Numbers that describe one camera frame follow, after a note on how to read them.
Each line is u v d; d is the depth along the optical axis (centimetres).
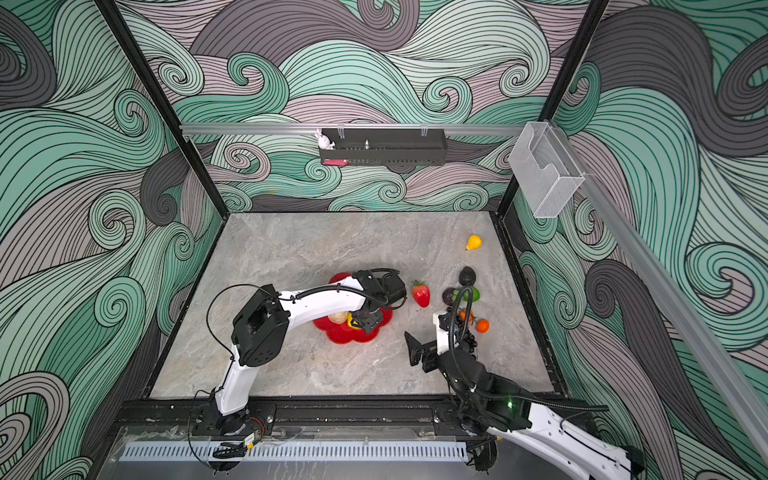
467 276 96
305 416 74
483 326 86
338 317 86
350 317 80
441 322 63
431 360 65
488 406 56
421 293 92
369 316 78
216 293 98
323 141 85
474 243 107
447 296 91
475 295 94
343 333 88
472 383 51
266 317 57
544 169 78
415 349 64
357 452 76
